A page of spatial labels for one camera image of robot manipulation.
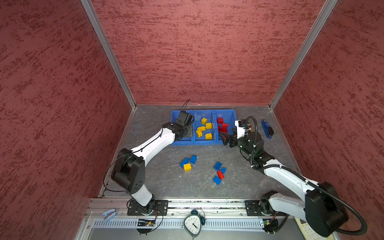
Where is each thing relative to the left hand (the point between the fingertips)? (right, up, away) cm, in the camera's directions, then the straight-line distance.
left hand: (187, 133), depth 88 cm
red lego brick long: (+25, +2, +16) cm, 30 cm away
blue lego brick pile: (-2, -17, +1) cm, 17 cm away
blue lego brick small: (+22, -22, 0) cm, 31 cm away
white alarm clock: (+4, -39, -21) cm, 45 cm away
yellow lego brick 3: (0, -20, -1) cm, 20 cm away
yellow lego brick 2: (+9, +2, +16) cm, 18 cm away
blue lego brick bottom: (+17, -27, -5) cm, 32 cm away
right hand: (+21, +1, -6) cm, 22 cm away
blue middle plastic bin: (+6, +11, +24) cm, 28 cm away
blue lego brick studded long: (+18, -20, +1) cm, 27 cm away
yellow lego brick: (+11, +8, +19) cm, 23 cm away
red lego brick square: (+23, +8, +22) cm, 33 cm away
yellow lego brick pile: (+14, +4, +18) cm, 23 cm away
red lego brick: (+19, -24, -3) cm, 31 cm away
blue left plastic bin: (-1, -5, +5) cm, 8 cm away
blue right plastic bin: (+30, +10, +22) cm, 39 cm away
